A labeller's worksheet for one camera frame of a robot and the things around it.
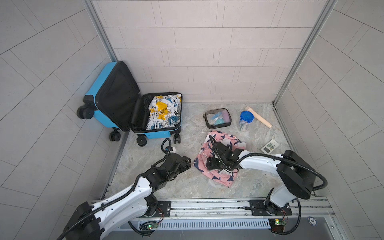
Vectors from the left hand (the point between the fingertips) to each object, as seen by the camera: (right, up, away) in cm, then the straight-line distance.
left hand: (191, 161), depth 80 cm
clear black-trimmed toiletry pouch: (+17, +23, +25) cm, 38 cm away
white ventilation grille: (+28, -25, -12) cm, 39 cm away
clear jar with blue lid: (+34, +23, +13) cm, 43 cm away
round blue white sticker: (+56, -24, -12) cm, 62 cm away
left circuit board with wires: (-18, -24, -15) cm, 33 cm away
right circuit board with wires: (+40, -26, -12) cm, 49 cm away
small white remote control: (+48, +5, +11) cm, 50 cm away
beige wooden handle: (+46, +24, +26) cm, 58 cm away
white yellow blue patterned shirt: (-21, +27, +24) cm, 42 cm away
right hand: (+10, -5, +5) cm, 12 cm away
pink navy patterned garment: (+18, -9, -1) cm, 20 cm away
